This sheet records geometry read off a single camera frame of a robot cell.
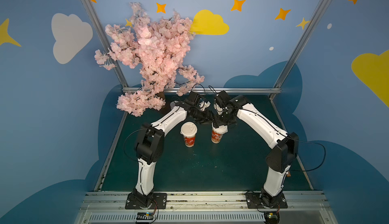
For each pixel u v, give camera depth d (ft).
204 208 2.42
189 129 2.69
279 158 1.53
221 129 2.67
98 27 2.64
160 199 2.46
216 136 2.89
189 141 2.87
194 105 2.55
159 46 2.05
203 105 2.58
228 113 1.98
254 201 2.44
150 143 1.69
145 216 2.39
